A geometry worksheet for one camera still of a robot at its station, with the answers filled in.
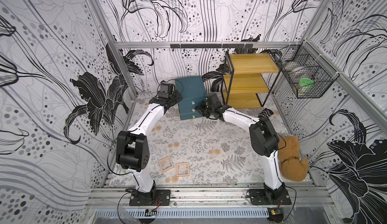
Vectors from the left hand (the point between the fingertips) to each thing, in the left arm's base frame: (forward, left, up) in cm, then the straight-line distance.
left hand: (180, 97), depth 90 cm
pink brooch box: (-34, +7, -20) cm, 40 cm away
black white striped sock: (+3, -59, -16) cm, 61 cm away
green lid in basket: (+1, -67, +15) cm, 69 cm away
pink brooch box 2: (-36, -3, -19) cm, 41 cm away
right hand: (0, -9, -8) cm, 12 cm away
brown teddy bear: (-36, -60, -10) cm, 71 cm away
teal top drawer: (-3, -7, -1) cm, 7 cm away
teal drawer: (-4, -4, -7) cm, 9 cm away
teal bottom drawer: (-4, -6, -13) cm, 15 cm away
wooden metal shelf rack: (+21, -46, -1) cm, 50 cm away
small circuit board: (-56, +10, -22) cm, 61 cm away
